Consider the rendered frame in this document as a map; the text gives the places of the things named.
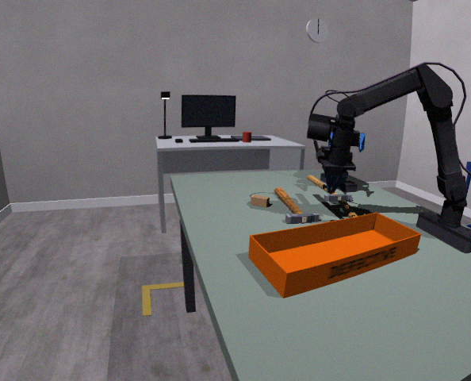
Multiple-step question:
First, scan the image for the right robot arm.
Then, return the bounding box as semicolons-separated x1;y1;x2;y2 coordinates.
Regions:
321;119;358;187

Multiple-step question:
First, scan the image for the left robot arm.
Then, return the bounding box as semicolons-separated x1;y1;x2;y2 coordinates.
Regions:
307;64;471;242

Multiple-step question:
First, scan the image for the orange bin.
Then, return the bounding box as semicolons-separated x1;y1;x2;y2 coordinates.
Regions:
248;213;421;298

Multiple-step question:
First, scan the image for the small tan block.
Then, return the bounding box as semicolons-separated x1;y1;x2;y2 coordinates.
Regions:
251;194;270;207

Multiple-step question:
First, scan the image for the hammer with grey head and wooden handle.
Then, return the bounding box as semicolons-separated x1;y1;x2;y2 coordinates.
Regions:
307;175;352;201

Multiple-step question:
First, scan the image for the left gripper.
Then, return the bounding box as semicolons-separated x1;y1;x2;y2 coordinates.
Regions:
317;144;356;192

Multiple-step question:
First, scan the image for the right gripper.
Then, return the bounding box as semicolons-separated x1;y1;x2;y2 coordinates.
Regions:
328;122;365;151

